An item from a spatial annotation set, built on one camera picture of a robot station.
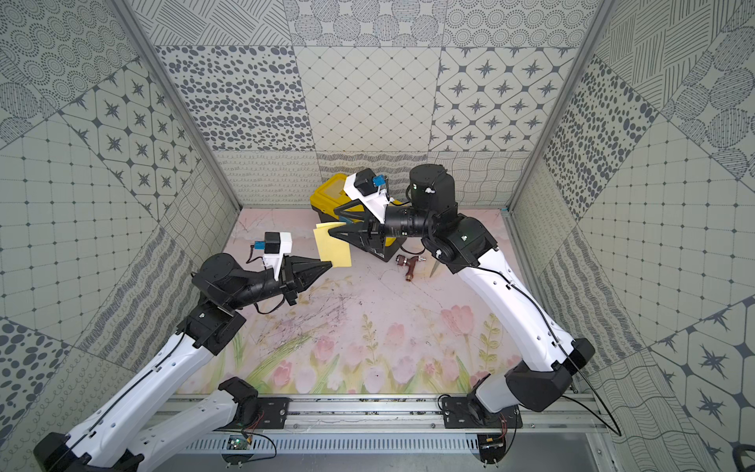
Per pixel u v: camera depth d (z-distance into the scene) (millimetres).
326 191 1029
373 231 470
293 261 566
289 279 535
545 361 383
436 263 1041
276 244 505
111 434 393
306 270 562
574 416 746
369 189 439
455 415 731
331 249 568
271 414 737
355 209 537
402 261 1011
